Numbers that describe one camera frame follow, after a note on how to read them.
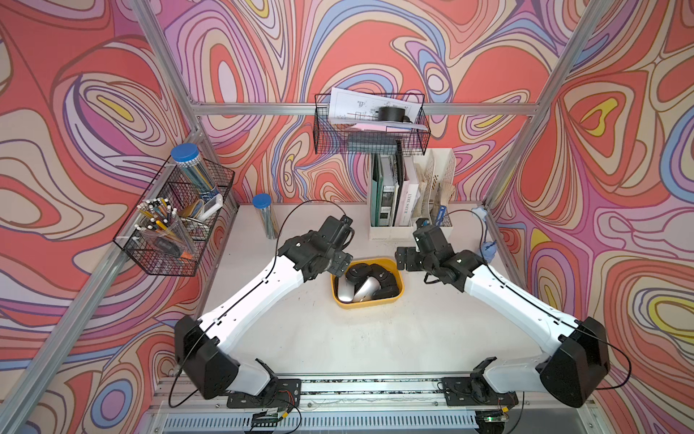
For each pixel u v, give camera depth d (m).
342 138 1.01
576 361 0.39
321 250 0.53
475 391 0.66
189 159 0.70
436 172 0.99
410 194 0.93
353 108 0.86
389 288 0.89
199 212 0.75
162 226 0.59
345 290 0.89
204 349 0.39
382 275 0.91
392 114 0.82
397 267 0.75
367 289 0.89
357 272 0.90
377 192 0.88
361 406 0.73
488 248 0.95
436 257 0.59
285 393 0.73
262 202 0.96
